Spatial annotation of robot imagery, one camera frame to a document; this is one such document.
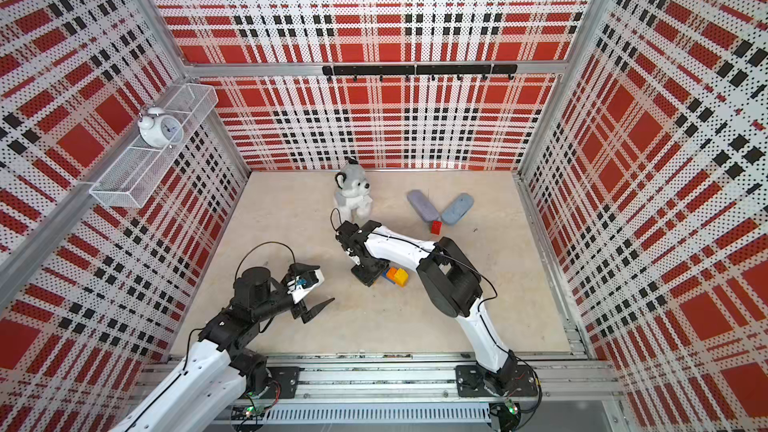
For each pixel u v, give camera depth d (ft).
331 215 3.54
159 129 2.30
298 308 2.23
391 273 2.87
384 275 2.92
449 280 1.74
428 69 2.92
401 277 2.82
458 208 3.49
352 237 2.29
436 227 3.33
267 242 1.99
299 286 2.13
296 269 2.38
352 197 3.14
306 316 2.32
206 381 1.68
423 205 3.54
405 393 2.40
